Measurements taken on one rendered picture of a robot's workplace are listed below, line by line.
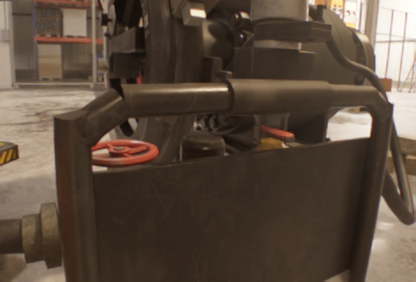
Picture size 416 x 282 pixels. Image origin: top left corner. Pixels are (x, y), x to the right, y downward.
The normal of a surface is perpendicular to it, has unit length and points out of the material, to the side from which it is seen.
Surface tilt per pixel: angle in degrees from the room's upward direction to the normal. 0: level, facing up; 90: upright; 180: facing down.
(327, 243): 90
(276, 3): 90
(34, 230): 45
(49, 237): 63
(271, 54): 90
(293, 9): 91
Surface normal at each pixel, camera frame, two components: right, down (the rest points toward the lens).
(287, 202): 0.48, 0.18
